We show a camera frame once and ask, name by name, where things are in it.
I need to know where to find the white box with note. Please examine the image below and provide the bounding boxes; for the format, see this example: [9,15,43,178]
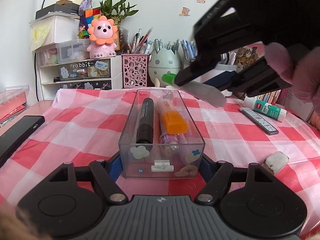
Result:
[30,16,80,51]

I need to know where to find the white desktop drawer unit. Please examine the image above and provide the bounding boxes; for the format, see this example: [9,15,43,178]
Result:
[36,56,123,100]

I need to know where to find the orange highlighter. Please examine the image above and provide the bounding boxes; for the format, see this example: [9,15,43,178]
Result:
[157,99,188,134]

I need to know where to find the pink lion toy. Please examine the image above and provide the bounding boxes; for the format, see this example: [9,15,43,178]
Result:
[87,16,118,59]

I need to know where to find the clear storage drawers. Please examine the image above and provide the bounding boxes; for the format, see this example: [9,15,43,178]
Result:
[36,39,91,66]

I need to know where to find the black phone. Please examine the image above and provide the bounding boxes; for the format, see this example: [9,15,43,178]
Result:
[0,115,45,167]

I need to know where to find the bamboo plant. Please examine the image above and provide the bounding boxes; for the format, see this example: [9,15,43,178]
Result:
[100,0,139,28]

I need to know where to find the green highlighter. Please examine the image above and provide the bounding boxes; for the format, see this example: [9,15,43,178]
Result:
[161,73,226,107]

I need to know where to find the pink boxed book set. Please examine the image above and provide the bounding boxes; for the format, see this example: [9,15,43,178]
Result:
[234,42,281,105]

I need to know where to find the green egg pen holder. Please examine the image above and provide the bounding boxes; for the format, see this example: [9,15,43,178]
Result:
[148,48,182,87]

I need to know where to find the white flower-shaped pen holder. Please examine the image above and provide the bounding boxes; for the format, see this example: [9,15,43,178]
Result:
[193,64,236,97]

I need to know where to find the purple cartoon multicolour pen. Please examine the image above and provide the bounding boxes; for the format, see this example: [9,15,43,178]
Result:
[159,126,179,159]

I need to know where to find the pink checkered cloth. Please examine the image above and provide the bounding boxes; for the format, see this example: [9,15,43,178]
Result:
[1,89,319,235]

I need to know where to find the black marker pen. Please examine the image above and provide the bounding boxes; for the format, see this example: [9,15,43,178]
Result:
[136,98,154,144]

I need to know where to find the pink perforated pen holder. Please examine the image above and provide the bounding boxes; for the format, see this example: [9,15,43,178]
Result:
[121,54,149,88]

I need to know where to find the person's right hand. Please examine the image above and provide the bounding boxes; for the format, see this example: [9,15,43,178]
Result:
[265,43,320,115]

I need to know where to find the green white glue stick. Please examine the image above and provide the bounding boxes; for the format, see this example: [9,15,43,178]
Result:
[244,96,287,122]

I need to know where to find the white eraser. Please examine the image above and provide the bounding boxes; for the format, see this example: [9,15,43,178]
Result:
[261,151,290,175]

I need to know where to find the rubik's cube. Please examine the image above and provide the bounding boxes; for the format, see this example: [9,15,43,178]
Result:
[85,7,101,24]

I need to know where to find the clear plastic organizer box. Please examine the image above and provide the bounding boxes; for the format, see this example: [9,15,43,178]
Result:
[119,89,205,179]

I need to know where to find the pencil lead refill case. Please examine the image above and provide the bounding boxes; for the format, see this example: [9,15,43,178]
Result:
[239,107,279,135]

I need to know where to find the black box on top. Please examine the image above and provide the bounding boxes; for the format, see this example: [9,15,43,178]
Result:
[35,0,80,19]

